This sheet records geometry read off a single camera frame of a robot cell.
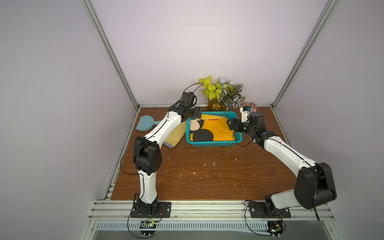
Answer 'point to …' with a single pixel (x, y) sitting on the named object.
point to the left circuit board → (147, 224)
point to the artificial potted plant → (221, 96)
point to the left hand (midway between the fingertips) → (197, 110)
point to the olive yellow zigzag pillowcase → (175, 134)
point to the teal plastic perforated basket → (238, 135)
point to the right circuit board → (276, 227)
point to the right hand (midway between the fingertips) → (232, 119)
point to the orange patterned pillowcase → (209, 128)
